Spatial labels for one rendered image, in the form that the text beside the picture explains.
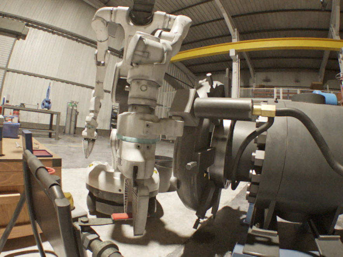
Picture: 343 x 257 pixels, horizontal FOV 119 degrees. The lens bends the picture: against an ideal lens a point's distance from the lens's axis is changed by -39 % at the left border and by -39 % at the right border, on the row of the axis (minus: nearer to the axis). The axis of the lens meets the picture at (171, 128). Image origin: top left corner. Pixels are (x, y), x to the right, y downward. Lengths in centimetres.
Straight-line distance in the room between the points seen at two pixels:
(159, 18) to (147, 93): 67
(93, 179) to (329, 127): 130
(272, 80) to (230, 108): 1468
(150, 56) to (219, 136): 53
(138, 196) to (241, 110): 38
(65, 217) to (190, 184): 52
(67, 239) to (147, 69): 32
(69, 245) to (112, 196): 84
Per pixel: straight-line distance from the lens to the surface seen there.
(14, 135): 156
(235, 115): 53
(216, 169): 77
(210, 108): 55
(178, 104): 58
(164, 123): 32
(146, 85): 31
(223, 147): 74
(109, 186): 109
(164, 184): 178
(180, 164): 65
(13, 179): 90
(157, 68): 32
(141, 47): 33
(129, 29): 93
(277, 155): 66
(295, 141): 68
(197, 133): 63
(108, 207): 115
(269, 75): 1533
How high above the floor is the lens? 67
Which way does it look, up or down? 1 degrees up
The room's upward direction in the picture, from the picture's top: 6 degrees clockwise
